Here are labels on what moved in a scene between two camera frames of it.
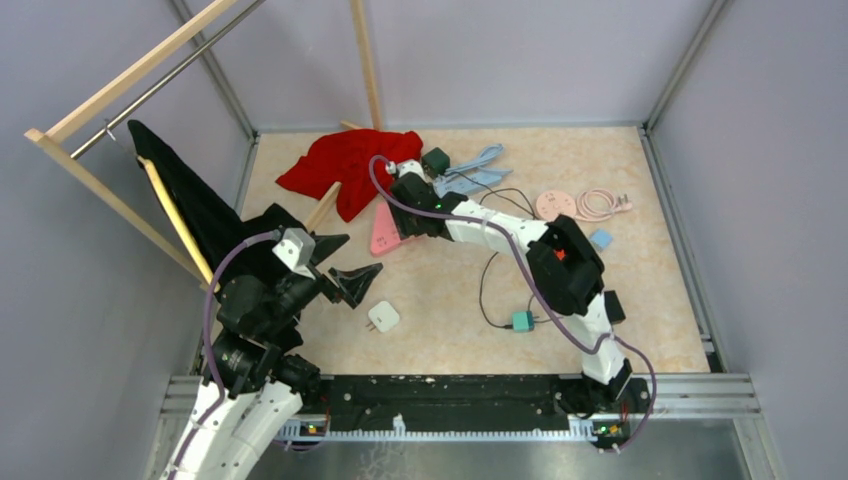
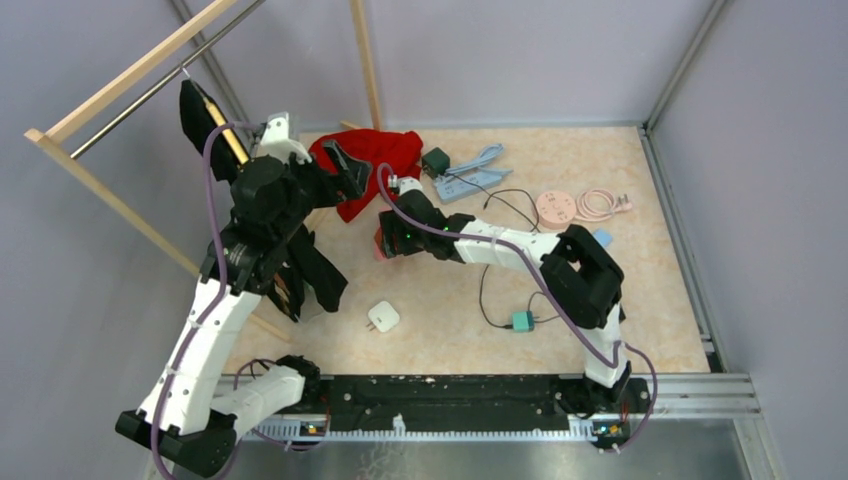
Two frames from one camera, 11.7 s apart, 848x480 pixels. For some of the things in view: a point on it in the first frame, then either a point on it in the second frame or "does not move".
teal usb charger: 523,321 does not move
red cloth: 325,161 does not move
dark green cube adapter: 435,162 does not move
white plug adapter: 383,316 does not move
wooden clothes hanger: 181,225 -> 231,139
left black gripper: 352,283 -> 355,174
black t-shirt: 234,248 -> 309,279
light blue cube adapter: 601,238 does not move
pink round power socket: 552,203 does not move
